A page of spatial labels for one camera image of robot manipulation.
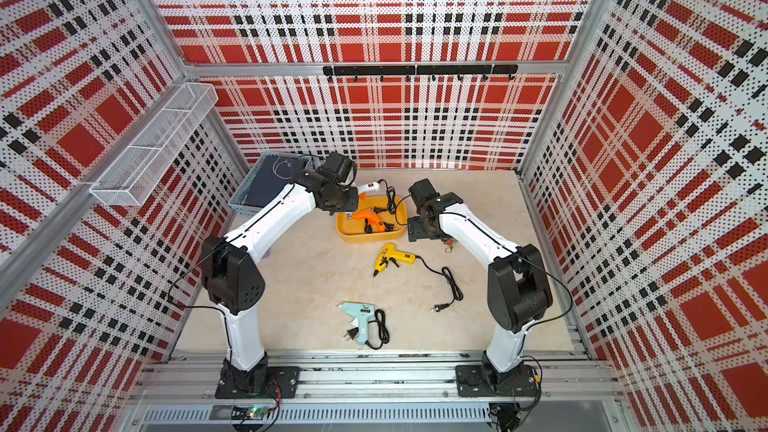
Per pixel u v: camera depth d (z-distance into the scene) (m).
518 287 0.47
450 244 0.99
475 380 0.72
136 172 0.70
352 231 0.97
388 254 0.95
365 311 0.84
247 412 0.69
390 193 0.95
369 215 1.04
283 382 0.74
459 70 0.88
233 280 0.52
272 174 1.11
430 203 0.65
